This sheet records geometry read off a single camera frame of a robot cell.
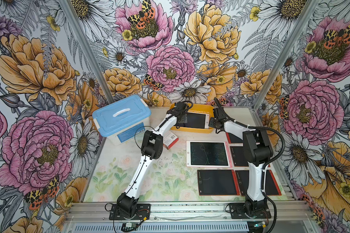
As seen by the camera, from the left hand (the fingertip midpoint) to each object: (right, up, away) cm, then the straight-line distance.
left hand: (177, 121), depth 111 cm
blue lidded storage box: (-33, 0, -20) cm, 39 cm away
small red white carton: (-5, -12, -13) cm, 18 cm away
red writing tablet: (+54, -37, -28) cm, 71 cm away
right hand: (+26, -2, -6) cm, 27 cm away
